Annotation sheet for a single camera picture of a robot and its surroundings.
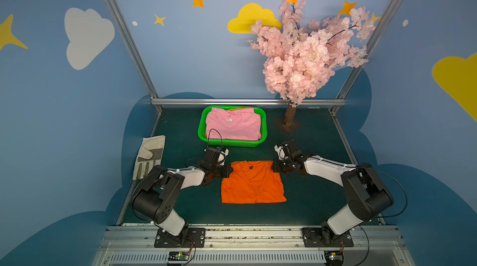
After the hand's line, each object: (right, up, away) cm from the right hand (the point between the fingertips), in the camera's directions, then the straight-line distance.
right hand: (273, 164), depth 94 cm
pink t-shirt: (-18, +21, +14) cm, 31 cm away
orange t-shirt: (-11, -8, -5) cm, 14 cm away
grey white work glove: (-66, +5, +5) cm, 66 cm away
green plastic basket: (-31, +14, +8) cm, 35 cm away
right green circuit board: (+21, -33, -20) cm, 44 cm away
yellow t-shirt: (-18, +30, +17) cm, 40 cm away
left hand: (-21, -1, 0) cm, 21 cm away
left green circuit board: (-42, -31, -22) cm, 57 cm away
